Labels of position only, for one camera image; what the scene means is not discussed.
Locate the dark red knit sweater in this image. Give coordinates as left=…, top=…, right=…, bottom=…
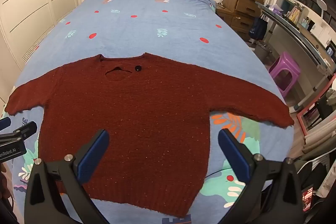
left=5, top=53, right=295, bottom=218

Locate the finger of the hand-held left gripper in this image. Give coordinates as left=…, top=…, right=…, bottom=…
left=12, top=121, right=38, bottom=141
left=0, top=116, right=12, bottom=131

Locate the red frame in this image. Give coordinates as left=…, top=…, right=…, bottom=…
left=297, top=80, right=336, bottom=138

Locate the blue printed bed sheet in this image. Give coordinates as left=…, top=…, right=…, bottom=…
left=4, top=0, right=294, bottom=224

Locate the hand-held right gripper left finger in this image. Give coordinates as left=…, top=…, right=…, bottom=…
left=24, top=130, right=110, bottom=224

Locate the purple plastic stool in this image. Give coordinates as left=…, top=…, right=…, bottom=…
left=268, top=51, right=301, bottom=98

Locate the red packet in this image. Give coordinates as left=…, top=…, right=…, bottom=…
left=301, top=186, right=314, bottom=212

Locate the row of books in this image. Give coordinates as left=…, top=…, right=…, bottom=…
left=285, top=0, right=310, bottom=23

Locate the purple tissue box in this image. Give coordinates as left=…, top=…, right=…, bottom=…
left=266, top=4, right=284, bottom=17

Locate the dark blue bag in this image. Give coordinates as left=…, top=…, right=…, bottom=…
left=248, top=15, right=269, bottom=41

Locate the grey study desk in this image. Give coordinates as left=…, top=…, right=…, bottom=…
left=256, top=1, right=336, bottom=110

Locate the beige draped cloth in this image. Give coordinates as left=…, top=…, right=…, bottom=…
left=302, top=114, right=336, bottom=161

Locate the white wardrobe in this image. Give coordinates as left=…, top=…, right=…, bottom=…
left=0, top=0, right=80, bottom=105

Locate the black cable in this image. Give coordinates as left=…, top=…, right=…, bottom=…
left=204, top=168, right=232, bottom=180

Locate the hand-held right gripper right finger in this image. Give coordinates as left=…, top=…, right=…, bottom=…
left=218, top=129, right=305, bottom=224

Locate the wooden dresser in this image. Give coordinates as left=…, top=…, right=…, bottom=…
left=216, top=0, right=265, bottom=42

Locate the white desk lamp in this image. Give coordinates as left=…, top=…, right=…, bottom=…
left=316, top=0, right=327, bottom=24

